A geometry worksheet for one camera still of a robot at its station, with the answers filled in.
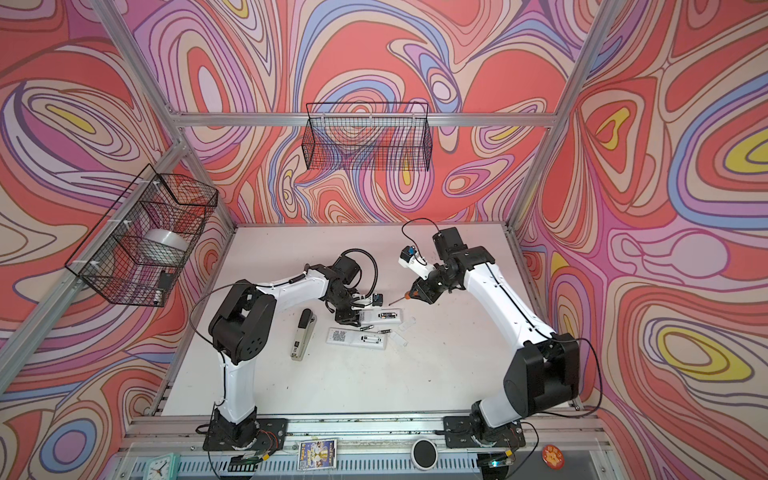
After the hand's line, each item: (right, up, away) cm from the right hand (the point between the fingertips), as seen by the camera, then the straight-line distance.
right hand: (420, 296), depth 81 cm
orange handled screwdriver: (-4, 0, -1) cm, 4 cm away
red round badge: (+31, -37, -11) cm, 49 cm away
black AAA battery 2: (-10, -12, +10) cm, 19 cm away
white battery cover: (-6, -14, +9) cm, 18 cm away
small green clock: (-61, -37, -13) cm, 73 cm away
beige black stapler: (-34, -13, +7) cm, 37 cm away
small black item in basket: (-64, +5, -8) cm, 65 cm away
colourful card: (-26, -36, -12) cm, 45 cm away
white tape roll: (-62, +14, -11) cm, 65 cm away
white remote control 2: (-18, -14, +7) cm, 24 cm away
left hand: (-18, -7, +15) cm, 24 cm away
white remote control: (-11, -8, +12) cm, 18 cm away
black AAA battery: (-16, -11, +10) cm, 22 cm away
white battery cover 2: (-3, -11, +12) cm, 16 cm away
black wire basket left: (-70, +13, -9) cm, 72 cm away
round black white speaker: (-1, -34, -14) cm, 37 cm away
